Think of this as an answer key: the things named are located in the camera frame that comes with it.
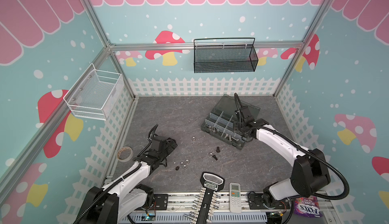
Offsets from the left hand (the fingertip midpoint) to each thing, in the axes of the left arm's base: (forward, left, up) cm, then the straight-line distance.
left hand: (172, 147), depth 88 cm
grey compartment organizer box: (+16, -31, +1) cm, 35 cm away
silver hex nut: (+9, -12, -4) cm, 15 cm away
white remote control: (-22, -35, -2) cm, 41 cm away
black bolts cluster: (+1, -27, -4) cm, 28 cm away
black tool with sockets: (-26, -21, -3) cm, 34 cm away
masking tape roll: (-3, +29, -4) cm, 29 cm away
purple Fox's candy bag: (-28, -68, -1) cm, 73 cm away
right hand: (+11, -38, +8) cm, 41 cm away
